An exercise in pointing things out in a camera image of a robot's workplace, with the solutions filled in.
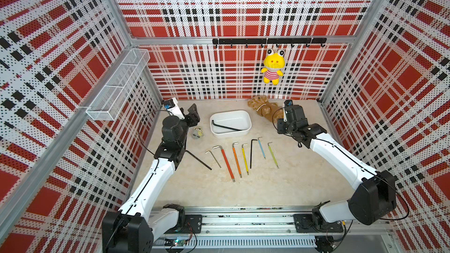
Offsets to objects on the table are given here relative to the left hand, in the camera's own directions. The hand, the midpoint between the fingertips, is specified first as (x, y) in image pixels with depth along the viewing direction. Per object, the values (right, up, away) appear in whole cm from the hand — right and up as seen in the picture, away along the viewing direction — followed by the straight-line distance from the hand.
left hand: (192, 106), depth 77 cm
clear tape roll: (-3, -14, +22) cm, 26 cm away
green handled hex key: (+40, -26, +19) cm, 51 cm away
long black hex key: (0, -28, +16) cm, 33 cm away
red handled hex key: (+15, -28, +16) cm, 36 cm away
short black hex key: (+13, -11, +30) cm, 34 cm away
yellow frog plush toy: (+40, +25, +14) cm, 49 cm away
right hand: (+43, -7, +7) cm, 44 cm away
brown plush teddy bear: (+40, -1, +25) cm, 47 cm away
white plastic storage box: (+23, -6, +33) cm, 41 cm away
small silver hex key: (+5, -24, +20) cm, 31 cm away
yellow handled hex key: (+24, -27, +18) cm, 41 cm away
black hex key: (+29, -22, +22) cm, 42 cm away
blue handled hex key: (+33, -19, +24) cm, 46 cm away
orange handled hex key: (+20, -28, +16) cm, 38 cm away
